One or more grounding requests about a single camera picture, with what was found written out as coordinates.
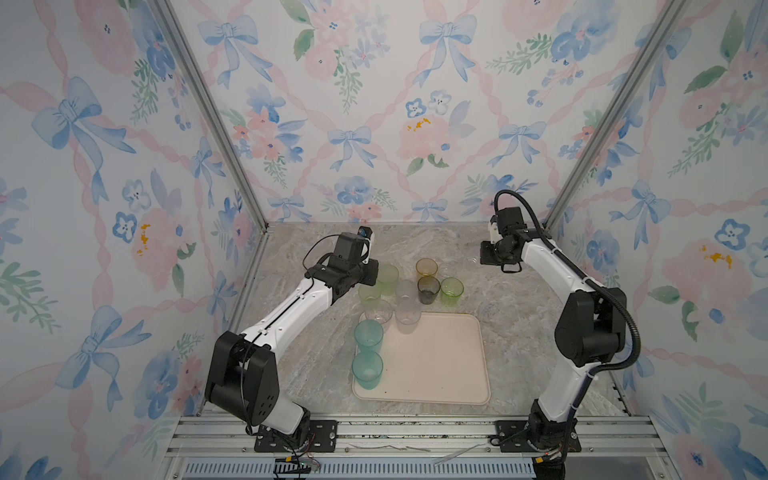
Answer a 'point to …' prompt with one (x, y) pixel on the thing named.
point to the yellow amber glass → (426, 267)
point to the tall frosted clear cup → (408, 314)
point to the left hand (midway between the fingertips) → (373, 262)
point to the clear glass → (380, 310)
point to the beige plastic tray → (445, 362)
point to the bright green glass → (451, 289)
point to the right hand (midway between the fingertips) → (487, 254)
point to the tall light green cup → (388, 277)
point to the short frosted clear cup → (406, 290)
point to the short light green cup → (370, 295)
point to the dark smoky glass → (428, 289)
